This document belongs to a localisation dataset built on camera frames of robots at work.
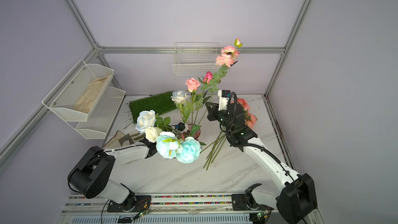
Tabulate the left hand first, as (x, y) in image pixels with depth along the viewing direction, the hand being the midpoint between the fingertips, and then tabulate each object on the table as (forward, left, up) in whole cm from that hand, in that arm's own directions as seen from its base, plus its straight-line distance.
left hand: (192, 139), depth 83 cm
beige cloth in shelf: (+12, +53, +18) cm, 57 cm away
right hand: (+9, -9, +18) cm, 22 cm away
